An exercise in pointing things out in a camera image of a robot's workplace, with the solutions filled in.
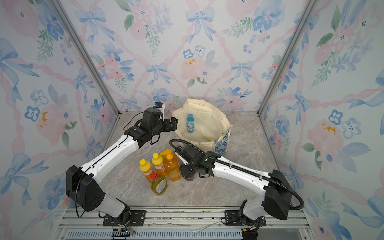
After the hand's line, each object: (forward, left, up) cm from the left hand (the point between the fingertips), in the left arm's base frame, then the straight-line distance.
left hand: (172, 119), depth 81 cm
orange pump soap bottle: (-20, -1, -12) cm, 23 cm away
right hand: (-20, -8, -14) cm, 26 cm away
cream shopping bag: (+8, -23, -17) cm, 30 cm away
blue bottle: (+11, -9, -16) cm, 22 cm away
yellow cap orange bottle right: (-22, +5, -7) cm, 24 cm away
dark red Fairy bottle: (-22, -7, -28) cm, 36 cm away
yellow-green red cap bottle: (-30, +5, -15) cm, 34 cm away
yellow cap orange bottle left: (-25, +11, -7) cm, 28 cm away
